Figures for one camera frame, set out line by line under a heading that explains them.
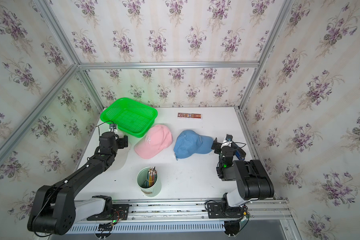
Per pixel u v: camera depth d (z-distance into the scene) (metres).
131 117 1.14
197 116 1.14
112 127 0.73
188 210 0.75
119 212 0.73
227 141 0.76
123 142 0.78
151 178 0.71
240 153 0.91
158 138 0.94
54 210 0.40
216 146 0.84
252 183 0.45
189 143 0.88
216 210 0.73
